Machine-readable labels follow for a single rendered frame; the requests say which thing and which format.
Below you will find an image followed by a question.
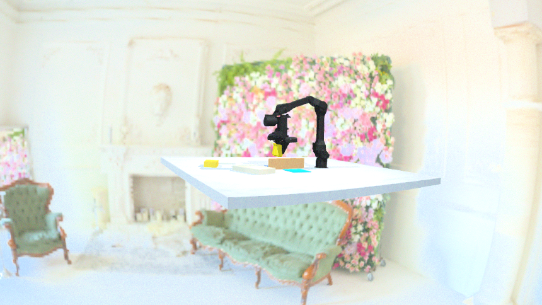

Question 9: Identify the tan wooden bar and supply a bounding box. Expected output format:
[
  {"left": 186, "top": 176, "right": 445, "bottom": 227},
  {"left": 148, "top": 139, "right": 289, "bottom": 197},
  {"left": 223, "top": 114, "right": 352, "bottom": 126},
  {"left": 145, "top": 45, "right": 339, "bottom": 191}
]
[{"left": 268, "top": 158, "right": 305, "bottom": 170}]

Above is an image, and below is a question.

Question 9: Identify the yellow rectangular block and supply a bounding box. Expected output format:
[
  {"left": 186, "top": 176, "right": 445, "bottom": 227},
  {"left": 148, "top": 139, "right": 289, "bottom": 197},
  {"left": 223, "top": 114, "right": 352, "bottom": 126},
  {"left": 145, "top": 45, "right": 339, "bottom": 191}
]
[{"left": 204, "top": 160, "right": 219, "bottom": 168}]

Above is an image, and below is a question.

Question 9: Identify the yellow cup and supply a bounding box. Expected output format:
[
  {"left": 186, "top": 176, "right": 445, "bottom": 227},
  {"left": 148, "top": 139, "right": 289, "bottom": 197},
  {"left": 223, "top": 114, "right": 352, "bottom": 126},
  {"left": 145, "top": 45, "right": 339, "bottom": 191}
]
[{"left": 272, "top": 143, "right": 283, "bottom": 157}]

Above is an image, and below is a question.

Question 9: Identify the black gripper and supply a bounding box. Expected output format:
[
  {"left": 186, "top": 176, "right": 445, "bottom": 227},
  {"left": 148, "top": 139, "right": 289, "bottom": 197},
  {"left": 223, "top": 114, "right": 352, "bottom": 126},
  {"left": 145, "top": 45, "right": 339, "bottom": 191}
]
[{"left": 274, "top": 126, "right": 297, "bottom": 154}]

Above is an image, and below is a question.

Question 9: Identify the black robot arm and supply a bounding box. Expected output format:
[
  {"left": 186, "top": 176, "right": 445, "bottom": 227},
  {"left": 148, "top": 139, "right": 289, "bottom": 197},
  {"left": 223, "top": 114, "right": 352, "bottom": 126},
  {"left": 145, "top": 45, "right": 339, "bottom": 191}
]
[{"left": 263, "top": 96, "right": 330, "bottom": 168}]

